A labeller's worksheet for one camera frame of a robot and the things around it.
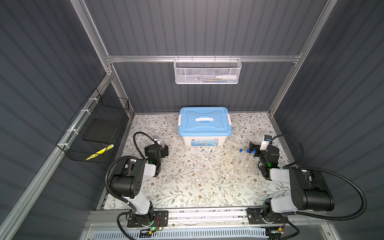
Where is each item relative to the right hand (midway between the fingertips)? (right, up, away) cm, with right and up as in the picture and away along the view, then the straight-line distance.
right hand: (260, 143), depth 91 cm
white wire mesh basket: (-31, +52, +18) cm, 63 cm away
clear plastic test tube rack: (-8, -16, -2) cm, 18 cm away
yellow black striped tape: (-84, -1, -22) cm, 87 cm away
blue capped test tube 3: (-15, -10, -2) cm, 19 cm away
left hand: (-66, -2, +4) cm, 66 cm away
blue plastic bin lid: (-35, +14, 0) cm, 37 cm away
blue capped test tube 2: (-11, -8, -5) cm, 14 cm away
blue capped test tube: (-4, -11, +1) cm, 12 cm away
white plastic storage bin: (-35, +1, +2) cm, 35 cm away
